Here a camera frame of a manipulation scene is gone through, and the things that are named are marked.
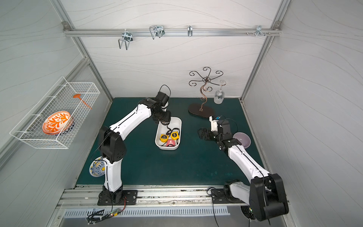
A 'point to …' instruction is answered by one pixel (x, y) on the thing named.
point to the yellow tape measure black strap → (175, 135)
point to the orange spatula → (78, 95)
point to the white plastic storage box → (175, 122)
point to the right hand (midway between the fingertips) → (203, 129)
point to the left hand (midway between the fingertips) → (167, 118)
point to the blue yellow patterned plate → (97, 167)
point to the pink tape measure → (170, 143)
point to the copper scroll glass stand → (197, 109)
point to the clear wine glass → (219, 95)
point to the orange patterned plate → (56, 122)
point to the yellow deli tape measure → (164, 137)
